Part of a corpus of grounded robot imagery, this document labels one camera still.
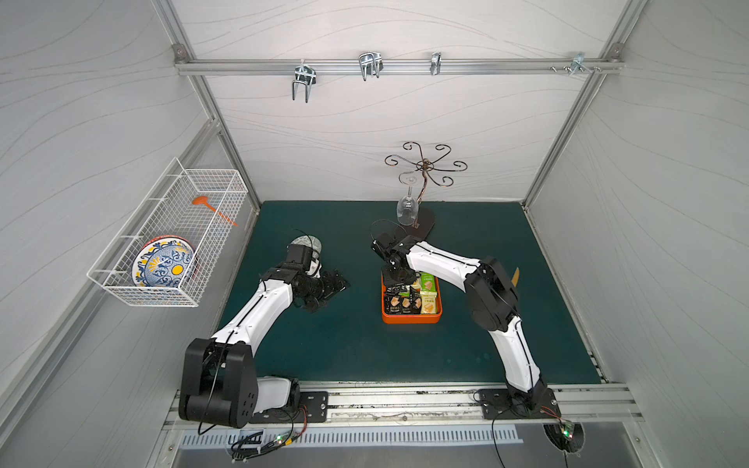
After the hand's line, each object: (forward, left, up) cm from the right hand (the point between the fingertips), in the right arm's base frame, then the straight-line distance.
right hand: (394, 279), depth 96 cm
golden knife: (+4, -42, -3) cm, 42 cm away
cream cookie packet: (-8, -11, +1) cm, 14 cm away
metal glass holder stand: (+33, -12, -3) cm, 36 cm away
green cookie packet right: (-1, -11, +1) cm, 11 cm away
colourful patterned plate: (-17, +50, +33) cm, 62 cm away
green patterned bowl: (+13, +29, +2) cm, 32 cm away
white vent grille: (-44, +18, -2) cm, 48 cm away
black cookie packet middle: (-9, -6, 0) cm, 10 cm away
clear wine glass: (+14, -4, +20) cm, 25 cm away
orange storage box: (-13, -6, -1) cm, 14 cm away
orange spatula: (+5, +53, +30) cm, 61 cm away
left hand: (-10, +15, +8) cm, 20 cm away
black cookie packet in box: (-9, 0, +1) cm, 9 cm away
